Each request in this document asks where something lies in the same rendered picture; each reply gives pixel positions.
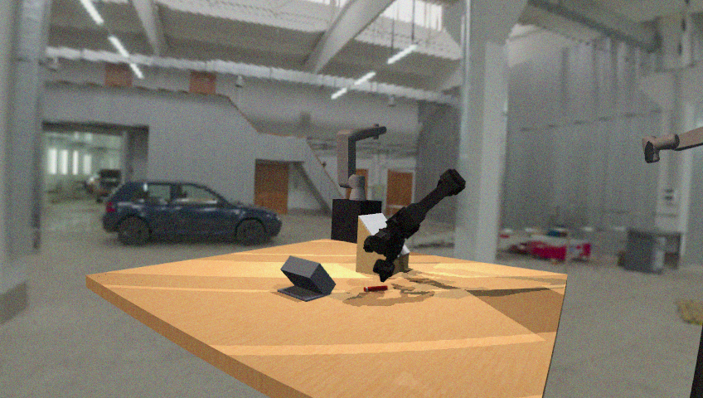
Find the dark red peg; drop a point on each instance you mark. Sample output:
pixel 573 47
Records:
pixel 375 288

